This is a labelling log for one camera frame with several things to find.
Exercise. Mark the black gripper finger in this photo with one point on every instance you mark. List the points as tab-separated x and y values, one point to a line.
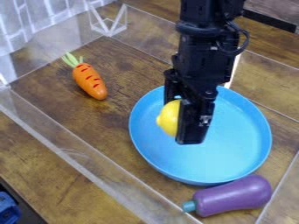
172	86
195	116

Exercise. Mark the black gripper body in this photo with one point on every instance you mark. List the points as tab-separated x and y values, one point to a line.
202	65

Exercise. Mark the yellow toy lemon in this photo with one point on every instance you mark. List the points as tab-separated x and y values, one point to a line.
168	118

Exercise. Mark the orange toy carrot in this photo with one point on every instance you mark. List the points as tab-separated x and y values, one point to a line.
87	77

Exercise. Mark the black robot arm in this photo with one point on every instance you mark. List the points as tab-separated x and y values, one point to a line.
210	15

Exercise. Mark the blue round tray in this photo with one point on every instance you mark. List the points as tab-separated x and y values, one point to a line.
234	150

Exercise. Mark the purple toy eggplant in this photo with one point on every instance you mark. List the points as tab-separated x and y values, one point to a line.
247	193

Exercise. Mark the white mesh curtain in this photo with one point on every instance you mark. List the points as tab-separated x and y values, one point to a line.
23	17

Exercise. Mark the blue object at corner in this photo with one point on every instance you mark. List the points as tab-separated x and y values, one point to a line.
9	211

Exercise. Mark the clear acrylic enclosure wall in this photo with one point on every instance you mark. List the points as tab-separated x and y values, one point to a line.
67	157

